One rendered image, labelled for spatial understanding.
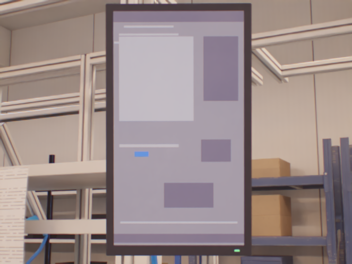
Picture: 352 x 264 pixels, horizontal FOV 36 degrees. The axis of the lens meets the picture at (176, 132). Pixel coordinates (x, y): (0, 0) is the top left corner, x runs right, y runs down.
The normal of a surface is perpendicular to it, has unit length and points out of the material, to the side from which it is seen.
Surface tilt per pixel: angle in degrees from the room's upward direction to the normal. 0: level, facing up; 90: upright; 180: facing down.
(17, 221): 89
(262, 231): 90
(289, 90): 90
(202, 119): 101
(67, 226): 90
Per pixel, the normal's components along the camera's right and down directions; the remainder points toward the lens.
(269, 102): -0.43, -0.17
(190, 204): -0.01, 0.01
